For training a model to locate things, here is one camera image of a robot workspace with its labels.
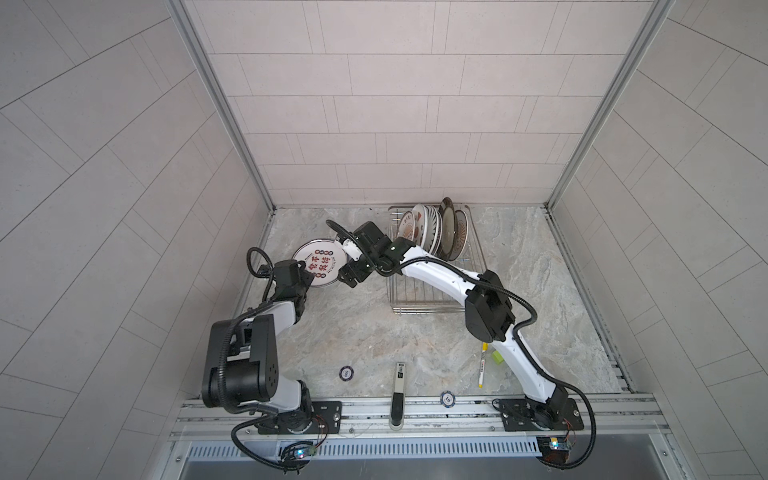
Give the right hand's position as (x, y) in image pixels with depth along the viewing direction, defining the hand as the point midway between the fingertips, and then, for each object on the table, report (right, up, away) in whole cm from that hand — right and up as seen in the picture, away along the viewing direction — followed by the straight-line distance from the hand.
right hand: (346, 270), depth 89 cm
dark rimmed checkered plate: (+31, +12, -1) cm, 33 cm away
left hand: (-12, +1, +5) cm, 13 cm away
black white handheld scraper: (+16, -30, -21) cm, 40 cm away
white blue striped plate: (+26, +12, -1) cm, 29 cm away
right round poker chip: (+28, -30, -15) cm, 44 cm away
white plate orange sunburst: (+18, +13, +11) cm, 25 cm away
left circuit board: (-5, -37, -24) cm, 44 cm away
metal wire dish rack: (+19, -8, +3) cm, 21 cm away
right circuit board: (+52, -38, -21) cm, 68 cm away
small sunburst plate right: (+35, +12, 0) cm, 37 cm away
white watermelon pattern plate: (+23, +14, +4) cm, 27 cm away
